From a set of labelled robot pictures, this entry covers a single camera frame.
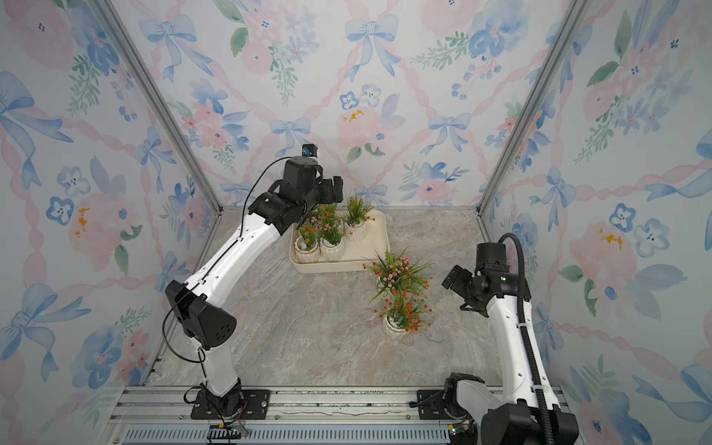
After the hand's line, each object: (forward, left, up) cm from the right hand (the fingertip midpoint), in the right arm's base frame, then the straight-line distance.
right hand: (464, 274), depth 79 cm
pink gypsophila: (+23, +44, -4) cm, 50 cm away
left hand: (+19, +38, +19) cm, 47 cm away
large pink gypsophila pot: (+2, +19, -4) cm, 19 cm away
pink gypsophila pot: (+18, +40, -11) cm, 46 cm away
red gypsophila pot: (-10, +18, -3) cm, 21 cm away
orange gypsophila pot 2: (+27, +32, -5) cm, 42 cm away
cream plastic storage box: (+20, +31, -18) cm, 41 cm away
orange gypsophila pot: (+18, +50, -10) cm, 54 cm away
